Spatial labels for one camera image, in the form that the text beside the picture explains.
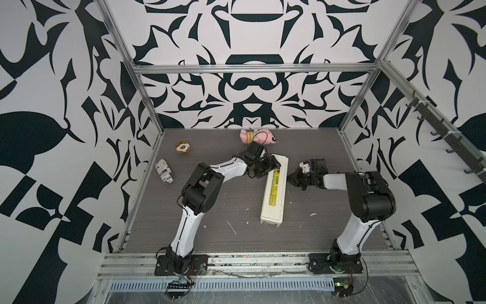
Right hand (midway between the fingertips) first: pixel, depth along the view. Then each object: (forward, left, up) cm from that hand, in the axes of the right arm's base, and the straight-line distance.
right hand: (284, 174), depth 97 cm
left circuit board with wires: (-46, +46, -6) cm, 66 cm away
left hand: (+3, +4, +4) cm, 6 cm away
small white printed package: (0, +59, +2) cm, 59 cm away
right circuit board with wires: (-46, -16, -4) cm, 49 cm away
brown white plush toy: (+18, +55, +1) cm, 58 cm away
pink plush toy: (+23, +12, +5) cm, 26 cm away
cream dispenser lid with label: (-13, +7, +5) cm, 16 cm away
